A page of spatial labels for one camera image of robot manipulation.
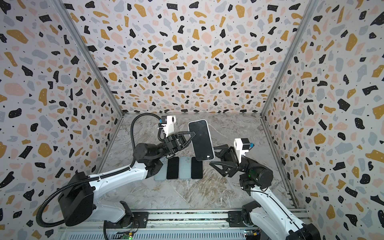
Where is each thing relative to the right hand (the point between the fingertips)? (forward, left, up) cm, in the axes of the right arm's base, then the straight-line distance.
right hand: (209, 161), depth 52 cm
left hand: (+6, +6, +7) cm, 10 cm away
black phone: (+15, +6, -41) cm, 44 cm away
